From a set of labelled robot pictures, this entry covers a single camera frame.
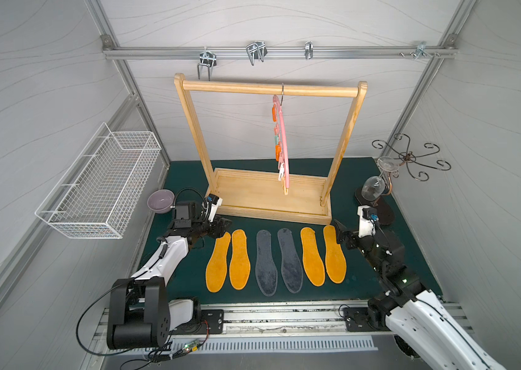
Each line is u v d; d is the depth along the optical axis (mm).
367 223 615
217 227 762
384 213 989
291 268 843
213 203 762
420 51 766
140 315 405
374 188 852
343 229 700
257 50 763
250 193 1087
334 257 873
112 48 771
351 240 675
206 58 783
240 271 844
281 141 649
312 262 860
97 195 687
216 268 843
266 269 841
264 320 750
